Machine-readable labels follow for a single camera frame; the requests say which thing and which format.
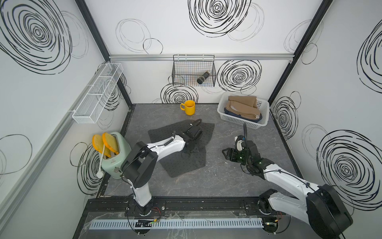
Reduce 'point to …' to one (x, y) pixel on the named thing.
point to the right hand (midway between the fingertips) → (226, 152)
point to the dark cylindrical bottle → (205, 75)
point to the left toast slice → (98, 143)
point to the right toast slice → (110, 142)
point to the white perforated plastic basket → (263, 106)
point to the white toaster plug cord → (100, 174)
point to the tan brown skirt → (244, 105)
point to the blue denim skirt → (255, 120)
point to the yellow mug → (189, 107)
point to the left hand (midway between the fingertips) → (194, 148)
